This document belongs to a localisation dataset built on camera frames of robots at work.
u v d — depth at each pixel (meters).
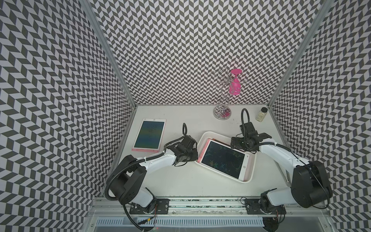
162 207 0.72
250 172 0.81
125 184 0.43
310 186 0.43
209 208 0.74
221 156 0.87
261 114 1.04
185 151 0.67
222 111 1.33
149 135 1.01
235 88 0.99
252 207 0.73
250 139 0.65
